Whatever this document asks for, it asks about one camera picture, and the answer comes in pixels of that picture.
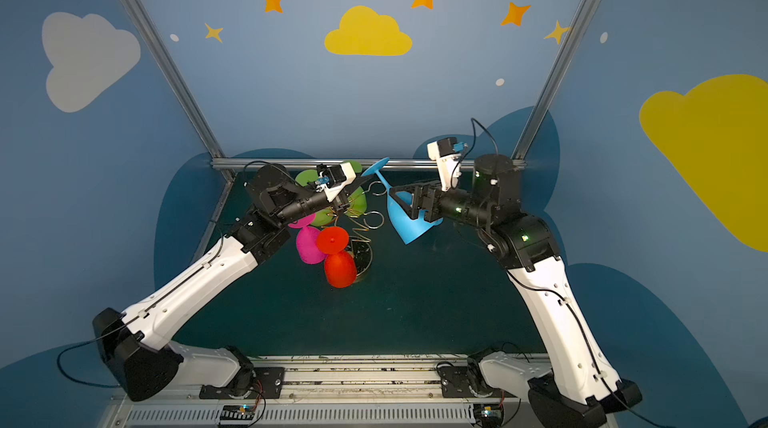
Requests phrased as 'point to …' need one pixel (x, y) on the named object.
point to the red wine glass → (340, 267)
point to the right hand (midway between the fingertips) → (406, 185)
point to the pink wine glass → (307, 241)
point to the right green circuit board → (488, 414)
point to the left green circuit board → (237, 414)
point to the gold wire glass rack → (359, 223)
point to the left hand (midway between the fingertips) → (364, 164)
